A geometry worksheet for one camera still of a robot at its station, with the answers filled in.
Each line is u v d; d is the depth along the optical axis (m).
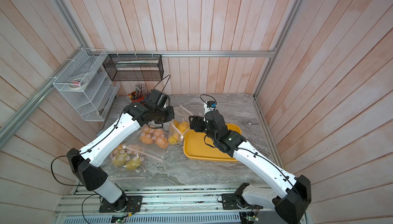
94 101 0.79
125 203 0.71
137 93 1.04
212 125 0.54
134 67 1.07
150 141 0.90
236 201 0.66
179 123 0.83
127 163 0.83
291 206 0.37
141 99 1.07
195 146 0.95
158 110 0.62
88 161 0.42
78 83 0.73
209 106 0.63
